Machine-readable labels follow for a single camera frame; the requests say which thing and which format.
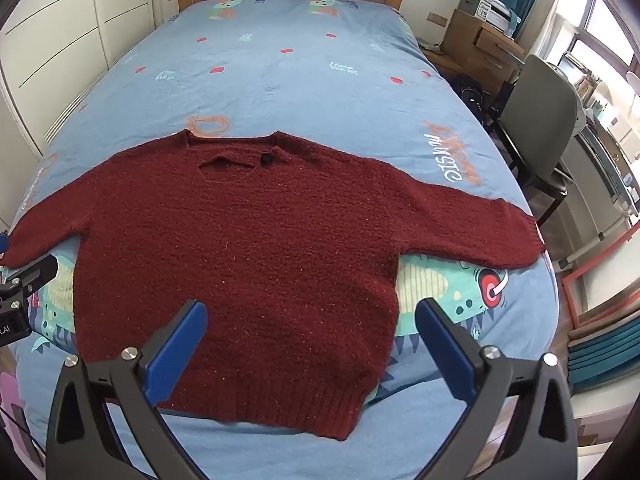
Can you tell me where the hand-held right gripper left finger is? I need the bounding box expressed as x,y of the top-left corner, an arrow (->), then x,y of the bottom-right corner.
46,299 -> 209,480

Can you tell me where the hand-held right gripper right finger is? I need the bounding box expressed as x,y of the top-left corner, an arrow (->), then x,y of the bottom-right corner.
415,297 -> 579,480

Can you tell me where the dark red knitted sweater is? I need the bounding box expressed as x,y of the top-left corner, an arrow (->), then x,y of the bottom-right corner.
2,130 -> 546,441

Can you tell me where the teal striped cushion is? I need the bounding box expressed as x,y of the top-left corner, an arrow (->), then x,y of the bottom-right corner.
567,317 -> 640,392

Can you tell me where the white wardrobe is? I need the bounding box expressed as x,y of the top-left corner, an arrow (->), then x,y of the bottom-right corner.
0,0 -> 181,157

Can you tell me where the black bag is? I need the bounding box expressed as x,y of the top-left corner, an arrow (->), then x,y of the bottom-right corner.
452,74 -> 489,124

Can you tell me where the grey chair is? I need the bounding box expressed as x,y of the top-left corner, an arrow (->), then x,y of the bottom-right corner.
492,55 -> 582,227

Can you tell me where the blue printed bed sheet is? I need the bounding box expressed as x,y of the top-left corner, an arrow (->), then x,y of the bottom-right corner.
0,0 -> 560,480

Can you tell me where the wooden drawer cabinet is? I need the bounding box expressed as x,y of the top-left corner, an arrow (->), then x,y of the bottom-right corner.
442,7 -> 527,99

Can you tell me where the white printer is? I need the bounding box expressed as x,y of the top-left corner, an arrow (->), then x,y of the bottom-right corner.
457,0 -> 522,37

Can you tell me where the window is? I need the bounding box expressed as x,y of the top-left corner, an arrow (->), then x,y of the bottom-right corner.
565,0 -> 640,78

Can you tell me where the wooden frame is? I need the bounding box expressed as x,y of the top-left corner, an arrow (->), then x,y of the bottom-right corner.
562,259 -> 640,332

